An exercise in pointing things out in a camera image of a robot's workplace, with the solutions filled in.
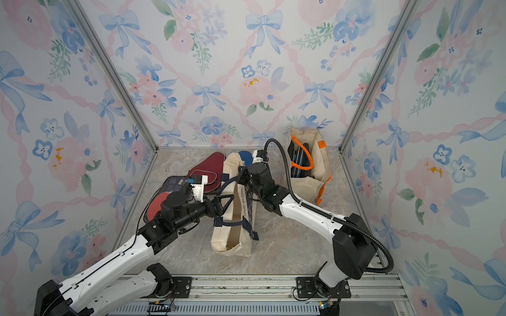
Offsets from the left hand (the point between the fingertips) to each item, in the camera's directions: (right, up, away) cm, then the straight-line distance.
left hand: (228, 195), depth 71 cm
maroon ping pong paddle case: (-15, +10, +42) cm, 45 cm away
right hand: (0, +12, +10) cm, 16 cm away
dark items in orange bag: (+29, +16, +22) cm, 40 cm away
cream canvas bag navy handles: (+2, -13, 0) cm, 13 cm away
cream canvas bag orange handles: (+33, +2, +10) cm, 35 cm away
